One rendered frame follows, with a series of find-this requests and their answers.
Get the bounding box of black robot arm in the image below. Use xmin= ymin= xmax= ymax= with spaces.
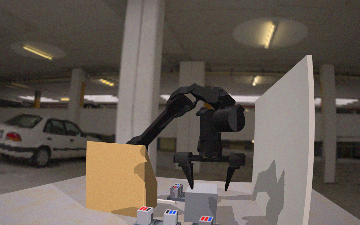
xmin=126 ymin=83 xmax=245 ymax=152

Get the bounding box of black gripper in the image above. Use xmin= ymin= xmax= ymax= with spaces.
xmin=173 ymin=132 xmax=245 ymax=191

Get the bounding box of grey flat panel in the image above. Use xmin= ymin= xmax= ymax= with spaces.
xmin=251 ymin=55 xmax=315 ymax=225

